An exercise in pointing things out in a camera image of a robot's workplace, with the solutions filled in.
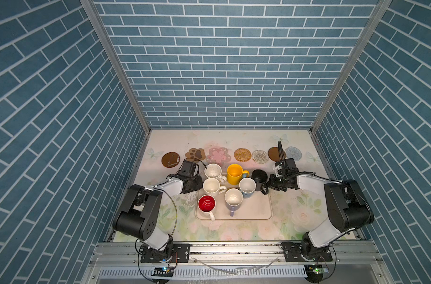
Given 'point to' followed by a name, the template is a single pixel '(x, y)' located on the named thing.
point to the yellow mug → (235, 174)
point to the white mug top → (214, 171)
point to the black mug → (260, 177)
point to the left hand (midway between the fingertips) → (204, 184)
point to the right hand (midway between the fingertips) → (267, 184)
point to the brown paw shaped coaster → (194, 154)
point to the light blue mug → (247, 186)
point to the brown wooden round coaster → (273, 154)
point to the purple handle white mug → (233, 198)
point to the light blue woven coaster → (294, 152)
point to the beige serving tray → (259, 207)
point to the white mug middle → (211, 186)
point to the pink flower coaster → (218, 155)
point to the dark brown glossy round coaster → (170, 160)
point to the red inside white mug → (206, 203)
